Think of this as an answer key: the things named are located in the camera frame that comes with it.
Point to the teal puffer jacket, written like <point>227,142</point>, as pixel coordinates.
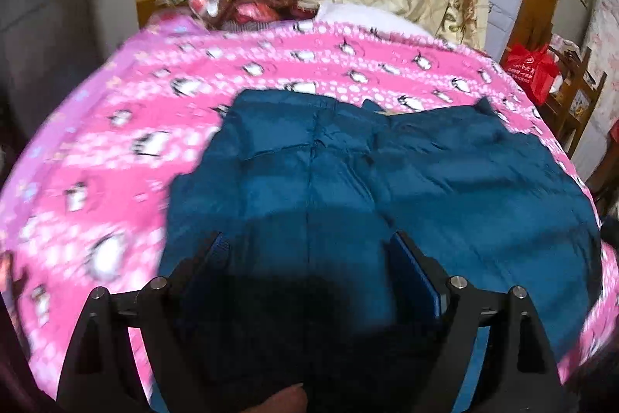
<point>435,180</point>

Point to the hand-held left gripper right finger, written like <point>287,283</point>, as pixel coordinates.
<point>413,270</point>

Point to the person's left hand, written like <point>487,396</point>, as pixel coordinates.
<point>286,401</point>

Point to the wooden chair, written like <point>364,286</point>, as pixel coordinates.
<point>578,103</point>

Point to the grey refrigerator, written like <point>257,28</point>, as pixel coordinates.
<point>58,6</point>

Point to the pink floral hanging quilt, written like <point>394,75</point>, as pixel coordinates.
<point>605,45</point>

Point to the pink penguin print blanket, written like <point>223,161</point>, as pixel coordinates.
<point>121,161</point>

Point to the red shopping bag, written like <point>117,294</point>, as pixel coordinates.
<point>529,74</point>

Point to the white pillow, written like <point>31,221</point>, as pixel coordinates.
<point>367,18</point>

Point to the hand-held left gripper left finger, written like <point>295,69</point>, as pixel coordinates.
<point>216,251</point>

